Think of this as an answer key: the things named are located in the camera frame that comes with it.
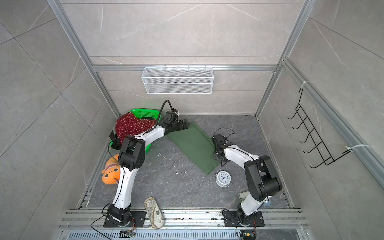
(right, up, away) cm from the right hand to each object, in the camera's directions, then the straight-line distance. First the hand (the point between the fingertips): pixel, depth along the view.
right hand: (221, 155), depth 94 cm
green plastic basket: (-60, +29, +20) cm, 70 cm away
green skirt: (-18, +8, +10) cm, 22 cm away
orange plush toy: (-63, -6, -15) cm, 65 cm away
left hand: (-23, +22, +9) cm, 33 cm away
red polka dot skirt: (-65, +20, +10) cm, 69 cm away
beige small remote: (+9, -18, -16) cm, 26 cm away
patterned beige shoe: (-37, -25, -23) cm, 50 cm away
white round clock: (-1, -11, -11) cm, 15 cm away
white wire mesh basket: (-29, +51, +6) cm, 59 cm away
